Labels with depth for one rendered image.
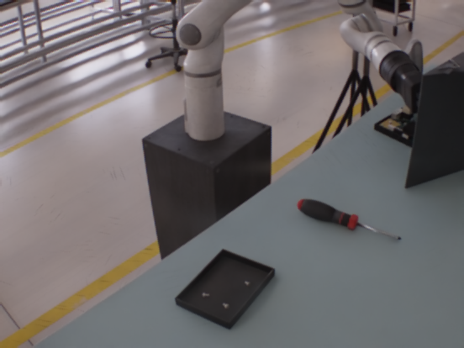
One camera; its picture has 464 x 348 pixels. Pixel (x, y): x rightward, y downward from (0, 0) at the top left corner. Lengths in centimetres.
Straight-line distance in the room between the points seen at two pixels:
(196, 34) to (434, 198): 63
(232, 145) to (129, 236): 118
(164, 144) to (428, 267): 78
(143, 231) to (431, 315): 184
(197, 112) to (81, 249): 124
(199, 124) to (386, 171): 53
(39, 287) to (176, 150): 117
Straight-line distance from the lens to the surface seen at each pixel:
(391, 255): 69
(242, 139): 122
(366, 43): 104
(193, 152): 118
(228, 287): 62
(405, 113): 103
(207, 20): 108
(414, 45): 100
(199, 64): 115
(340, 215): 71
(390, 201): 79
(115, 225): 236
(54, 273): 219
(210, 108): 118
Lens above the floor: 146
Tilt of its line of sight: 33 degrees down
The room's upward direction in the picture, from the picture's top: 2 degrees counter-clockwise
